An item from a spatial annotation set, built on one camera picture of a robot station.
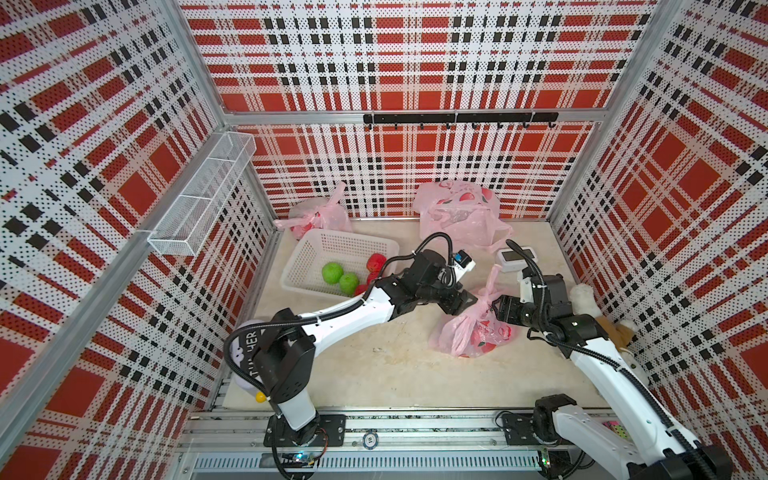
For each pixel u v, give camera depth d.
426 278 0.61
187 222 0.94
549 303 0.59
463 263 0.68
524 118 0.89
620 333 0.82
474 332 0.79
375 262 1.02
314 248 1.07
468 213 1.18
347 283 0.95
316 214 1.07
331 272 0.99
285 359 0.44
